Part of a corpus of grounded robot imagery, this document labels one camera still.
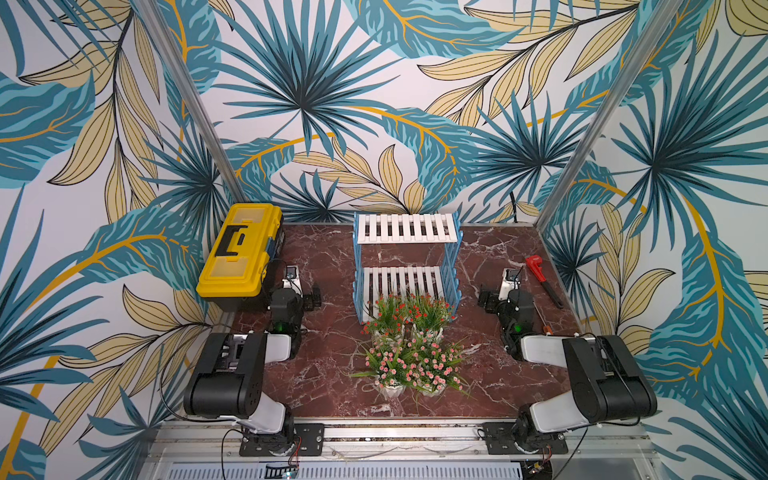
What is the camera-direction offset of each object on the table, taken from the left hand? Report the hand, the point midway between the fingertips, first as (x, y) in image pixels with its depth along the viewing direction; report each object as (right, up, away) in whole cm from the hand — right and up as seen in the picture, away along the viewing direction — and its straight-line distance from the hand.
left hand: (299, 284), depth 92 cm
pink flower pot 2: (+37, -17, -21) cm, 45 cm away
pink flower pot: (+27, -16, -21) cm, 38 cm away
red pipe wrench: (+80, +7, +15) cm, 82 cm away
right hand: (+62, 0, 0) cm, 62 cm away
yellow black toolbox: (-15, +10, -4) cm, 18 cm away
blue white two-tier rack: (+34, +9, +17) cm, 39 cm away
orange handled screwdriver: (+77, -14, 0) cm, 78 cm away
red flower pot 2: (+38, -6, -14) cm, 41 cm away
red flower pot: (+29, -7, -14) cm, 33 cm away
